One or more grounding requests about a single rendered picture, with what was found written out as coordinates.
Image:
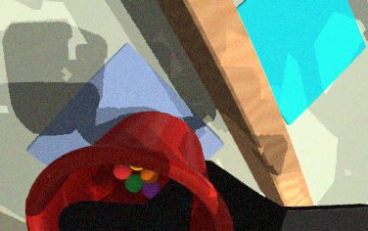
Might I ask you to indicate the red plastic cup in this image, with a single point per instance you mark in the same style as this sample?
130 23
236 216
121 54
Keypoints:
156 141

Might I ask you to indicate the red marble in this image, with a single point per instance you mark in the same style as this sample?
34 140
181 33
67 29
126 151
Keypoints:
122 171

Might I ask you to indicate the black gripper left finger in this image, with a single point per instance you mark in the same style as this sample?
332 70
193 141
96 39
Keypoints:
169 210

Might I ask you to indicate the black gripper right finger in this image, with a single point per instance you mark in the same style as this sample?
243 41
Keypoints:
251 211

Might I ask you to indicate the brown wooden block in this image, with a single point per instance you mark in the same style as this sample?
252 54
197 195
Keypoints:
218 45

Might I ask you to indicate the green marble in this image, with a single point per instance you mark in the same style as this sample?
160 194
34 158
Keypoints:
134 183

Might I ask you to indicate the purple marble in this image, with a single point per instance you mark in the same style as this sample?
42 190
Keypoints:
150 190

